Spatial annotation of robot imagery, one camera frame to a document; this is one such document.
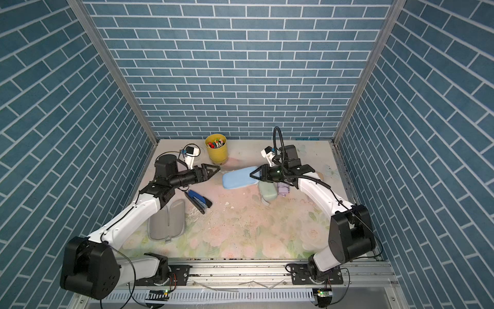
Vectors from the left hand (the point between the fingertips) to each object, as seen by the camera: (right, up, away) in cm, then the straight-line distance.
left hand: (220, 171), depth 77 cm
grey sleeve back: (+21, -12, +18) cm, 30 cm away
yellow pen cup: (-6, +11, +23) cm, 26 cm away
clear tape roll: (-10, +9, -4) cm, 14 cm away
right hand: (+14, -2, +4) cm, 15 cm away
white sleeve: (+7, -3, +2) cm, 8 cm away
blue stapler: (-12, -16, +15) cm, 25 cm away
